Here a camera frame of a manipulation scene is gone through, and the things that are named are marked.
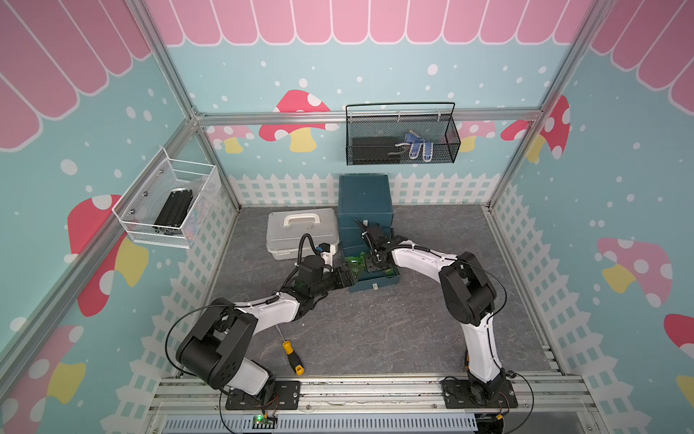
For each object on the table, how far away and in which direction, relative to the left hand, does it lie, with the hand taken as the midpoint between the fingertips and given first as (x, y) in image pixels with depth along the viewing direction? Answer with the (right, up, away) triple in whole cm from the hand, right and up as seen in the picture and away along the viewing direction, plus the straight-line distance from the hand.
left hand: (355, 274), depth 88 cm
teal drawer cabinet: (+5, +25, +6) cm, 27 cm away
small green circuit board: (-25, -38, -15) cm, 48 cm away
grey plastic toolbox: (-25, +15, +10) cm, 31 cm away
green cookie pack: (+1, +3, +12) cm, 12 cm away
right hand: (+7, +3, +12) cm, 14 cm away
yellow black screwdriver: (-18, -24, -8) cm, 31 cm away
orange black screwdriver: (+28, -18, -22) cm, 39 cm away
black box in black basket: (+7, +41, +2) cm, 42 cm away
